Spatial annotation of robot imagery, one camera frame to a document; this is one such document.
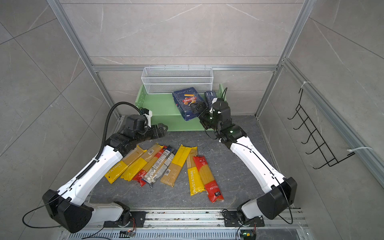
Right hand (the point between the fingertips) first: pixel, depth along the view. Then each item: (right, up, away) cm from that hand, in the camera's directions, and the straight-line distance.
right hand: (192, 109), depth 71 cm
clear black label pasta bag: (-22, -34, +16) cm, 43 cm away
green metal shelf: (-18, +2, +20) cm, 27 cm away
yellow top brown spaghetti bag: (-13, -38, +15) cm, 43 cm away
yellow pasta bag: (-35, -33, +18) cm, 52 cm away
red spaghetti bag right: (+11, -43, +9) cm, 45 cm away
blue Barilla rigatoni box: (-5, +8, +13) cm, 16 cm away
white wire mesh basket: (-24, +24, +30) cm, 46 cm away
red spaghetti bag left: (-31, -38, +13) cm, 51 cm away
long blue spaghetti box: (+10, +11, +20) cm, 25 cm away
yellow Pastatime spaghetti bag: (+1, -41, +12) cm, 43 cm away
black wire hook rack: (+56, -22, -12) cm, 61 cm away
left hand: (-16, -8, +4) cm, 18 cm away
